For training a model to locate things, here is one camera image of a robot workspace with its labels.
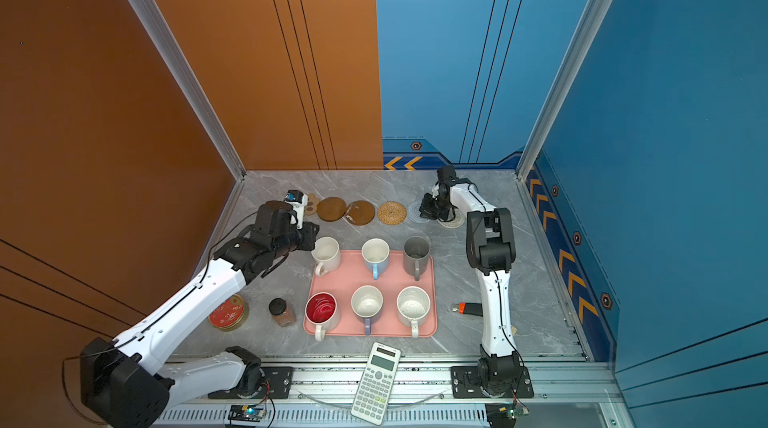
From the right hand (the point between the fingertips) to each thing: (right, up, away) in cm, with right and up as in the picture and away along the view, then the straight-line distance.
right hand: (420, 213), depth 107 cm
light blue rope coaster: (-2, 0, -1) cm, 2 cm away
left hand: (-30, -2, -26) cm, 40 cm away
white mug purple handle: (-17, -25, -22) cm, 37 cm away
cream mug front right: (-4, -25, -22) cm, 34 cm away
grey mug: (-4, -11, -23) cm, 26 cm away
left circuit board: (-44, -46, -36) cm, 73 cm away
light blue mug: (-15, -12, -14) cm, 24 cm away
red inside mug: (-30, -26, -24) cm, 46 cm away
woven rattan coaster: (-10, 0, +1) cm, 10 cm away
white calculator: (-14, -40, -34) cm, 55 cm away
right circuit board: (+16, -46, -37) cm, 61 cm away
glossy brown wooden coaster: (-22, 0, +1) cm, 22 cm away
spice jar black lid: (-39, -25, -30) cm, 55 cm away
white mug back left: (-30, -11, -18) cm, 36 cm away
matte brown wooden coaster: (-33, +1, +2) cm, 33 cm away
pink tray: (-23, -18, -15) cm, 32 cm away
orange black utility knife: (+12, -26, -22) cm, 36 cm away
